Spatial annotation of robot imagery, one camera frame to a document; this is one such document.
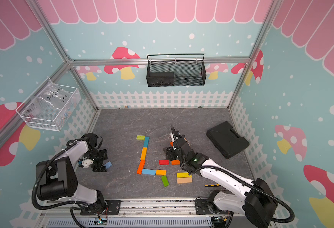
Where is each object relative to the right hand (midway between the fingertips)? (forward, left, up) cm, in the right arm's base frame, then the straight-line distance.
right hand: (168, 148), depth 80 cm
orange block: (-10, -4, +4) cm, 12 cm away
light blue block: (-4, +38, -14) cm, 41 cm away
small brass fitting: (+51, +38, -15) cm, 65 cm away
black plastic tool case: (+12, -40, -12) cm, 44 cm away
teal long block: (+13, +16, -15) cm, 25 cm away
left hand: (-3, +37, -12) cm, 39 cm away
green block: (-13, +2, -15) cm, 20 cm away
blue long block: (-8, +12, -14) cm, 20 cm away
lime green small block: (+17, +21, -14) cm, 31 cm away
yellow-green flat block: (-10, -9, -15) cm, 20 cm away
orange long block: (-5, +18, -14) cm, 23 cm away
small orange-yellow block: (-9, +5, -14) cm, 17 cm away
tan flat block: (-13, -9, -15) cm, 22 cm away
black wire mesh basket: (+46, -16, +19) cm, 52 cm away
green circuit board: (-33, +34, -17) cm, 51 cm away
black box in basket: (+40, +5, +19) cm, 44 cm away
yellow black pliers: (-16, -27, -14) cm, 34 cm away
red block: (-1, +3, -16) cm, 17 cm away
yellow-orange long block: (+5, +17, -14) cm, 23 cm away
